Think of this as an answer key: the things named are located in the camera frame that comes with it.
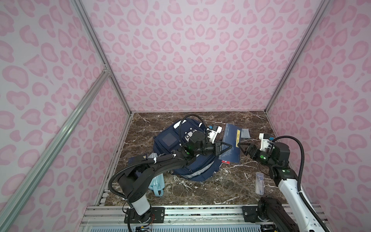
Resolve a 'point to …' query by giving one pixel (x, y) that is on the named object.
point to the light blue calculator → (245, 133)
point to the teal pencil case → (157, 184)
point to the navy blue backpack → (174, 135)
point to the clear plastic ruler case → (259, 181)
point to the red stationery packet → (225, 162)
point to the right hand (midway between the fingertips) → (242, 147)
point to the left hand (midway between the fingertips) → (233, 149)
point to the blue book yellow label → (232, 136)
